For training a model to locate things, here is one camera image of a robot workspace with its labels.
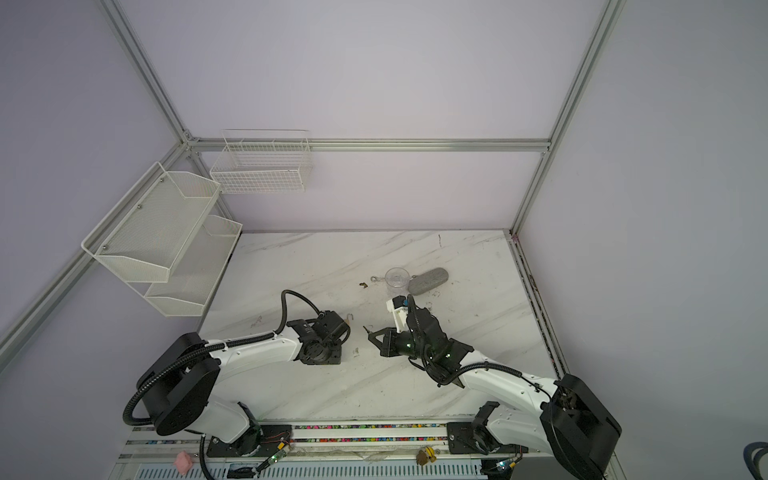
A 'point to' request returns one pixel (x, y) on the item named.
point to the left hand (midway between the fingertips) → (329, 357)
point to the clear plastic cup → (397, 281)
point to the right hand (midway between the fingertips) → (367, 338)
